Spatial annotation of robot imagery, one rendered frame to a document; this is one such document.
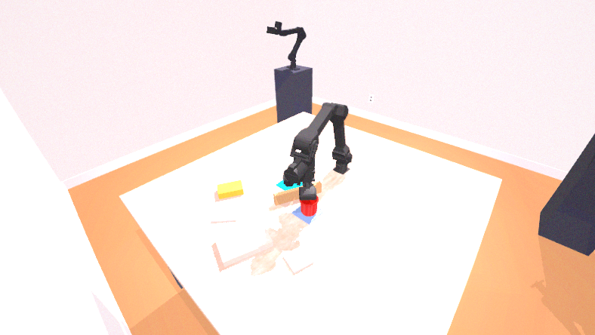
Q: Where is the orange flat bar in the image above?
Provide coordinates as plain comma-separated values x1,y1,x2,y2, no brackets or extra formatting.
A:
273,181,322,206

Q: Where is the yellow flat block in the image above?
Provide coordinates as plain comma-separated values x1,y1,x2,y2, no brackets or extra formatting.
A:
217,180,244,199

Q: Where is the red cup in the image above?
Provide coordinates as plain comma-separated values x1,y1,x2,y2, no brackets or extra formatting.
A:
300,196,319,217

